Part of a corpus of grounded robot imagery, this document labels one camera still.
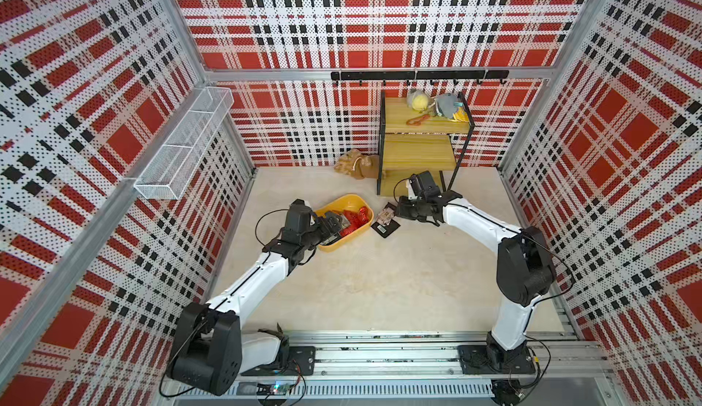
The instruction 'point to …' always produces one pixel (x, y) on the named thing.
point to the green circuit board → (281, 389)
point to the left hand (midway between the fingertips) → (337, 223)
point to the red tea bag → (356, 219)
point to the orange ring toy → (417, 121)
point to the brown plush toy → (357, 165)
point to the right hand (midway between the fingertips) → (400, 208)
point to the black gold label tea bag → (345, 223)
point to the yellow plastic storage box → (349, 202)
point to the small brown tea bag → (388, 212)
